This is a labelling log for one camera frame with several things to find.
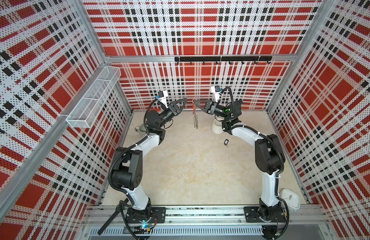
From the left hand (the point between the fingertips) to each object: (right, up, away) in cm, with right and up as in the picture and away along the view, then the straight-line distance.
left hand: (188, 101), depth 74 cm
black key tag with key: (+25, -24, +27) cm, 44 cm away
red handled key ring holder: (+3, -7, -1) cm, 8 cm away
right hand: (+3, -1, -1) cm, 4 cm away
